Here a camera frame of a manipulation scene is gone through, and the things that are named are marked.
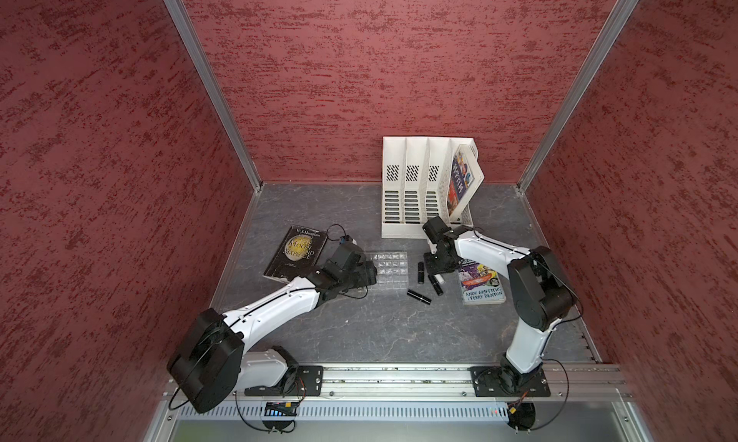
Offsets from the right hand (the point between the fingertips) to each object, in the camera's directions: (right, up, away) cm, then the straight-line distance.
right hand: (435, 272), depth 94 cm
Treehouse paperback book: (+13, -3, -4) cm, 14 cm away
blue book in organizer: (+10, +33, +1) cm, 34 cm away
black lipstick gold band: (-6, -6, -6) cm, 10 cm away
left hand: (-23, 0, -9) cm, 25 cm away
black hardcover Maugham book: (-48, +6, +4) cm, 48 cm away
